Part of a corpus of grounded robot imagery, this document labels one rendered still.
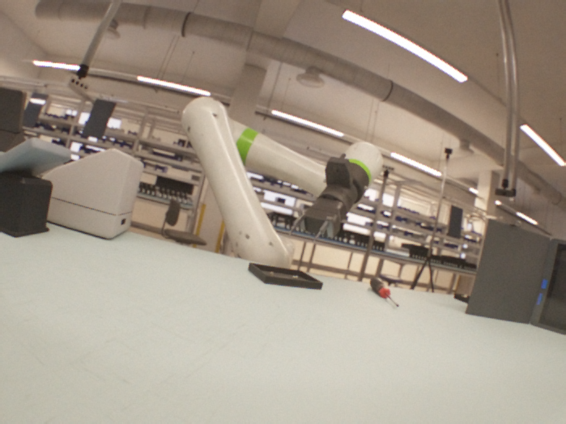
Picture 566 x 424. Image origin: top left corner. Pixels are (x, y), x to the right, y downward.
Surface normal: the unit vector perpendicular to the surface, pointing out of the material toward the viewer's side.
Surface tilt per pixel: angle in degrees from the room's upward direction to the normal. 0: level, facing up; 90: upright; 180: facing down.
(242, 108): 90
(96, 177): 90
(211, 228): 90
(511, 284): 90
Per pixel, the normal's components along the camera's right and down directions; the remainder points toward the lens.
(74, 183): 0.29, 0.06
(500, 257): -0.17, -0.06
